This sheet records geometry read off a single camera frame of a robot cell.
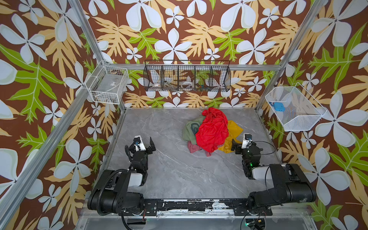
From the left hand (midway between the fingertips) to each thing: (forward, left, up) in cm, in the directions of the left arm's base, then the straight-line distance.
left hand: (141, 138), depth 86 cm
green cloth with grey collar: (+8, -31, -2) cm, 32 cm away
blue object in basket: (+15, -85, +13) cm, 87 cm away
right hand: (+2, -62, -4) cm, 63 cm away
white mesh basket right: (+11, -91, +16) cm, 93 cm away
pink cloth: (-2, -34, -10) cm, 35 cm away
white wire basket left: (+26, +21, +20) cm, 39 cm away
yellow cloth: (+16, -65, -14) cm, 69 cm away
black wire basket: (+39, -28, +18) cm, 51 cm away
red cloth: (+5, -45, +1) cm, 45 cm away
